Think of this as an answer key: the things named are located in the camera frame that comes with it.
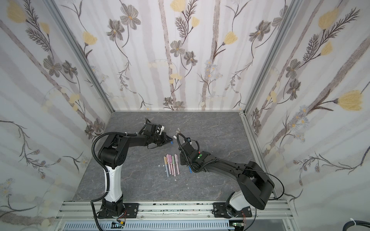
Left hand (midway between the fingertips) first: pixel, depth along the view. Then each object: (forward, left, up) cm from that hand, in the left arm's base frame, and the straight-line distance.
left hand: (174, 137), depth 100 cm
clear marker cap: (+3, 0, -3) cm, 4 cm away
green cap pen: (-18, 0, -2) cm, 18 cm away
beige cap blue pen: (-18, +5, -2) cm, 19 cm away
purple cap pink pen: (-18, +1, -3) cm, 18 cm away
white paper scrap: (-19, +9, -3) cm, 21 cm away
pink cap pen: (-13, +4, -2) cm, 14 cm away
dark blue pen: (-23, -11, -3) cm, 26 cm away
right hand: (-17, -7, +6) cm, 19 cm away
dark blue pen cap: (-3, +2, -2) cm, 4 cm away
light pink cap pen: (-18, -3, -3) cm, 19 cm away
